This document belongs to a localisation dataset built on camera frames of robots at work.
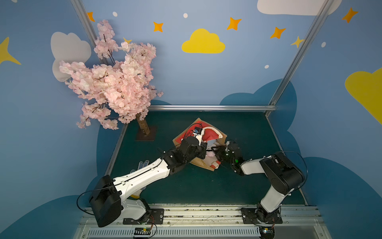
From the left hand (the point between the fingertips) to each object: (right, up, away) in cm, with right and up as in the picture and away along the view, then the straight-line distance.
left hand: (206, 141), depth 76 cm
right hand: (+6, -6, +18) cm, 20 cm away
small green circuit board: (-33, -44, -4) cm, 55 cm away
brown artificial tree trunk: (-40, +9, +22) cm, 47 cm away
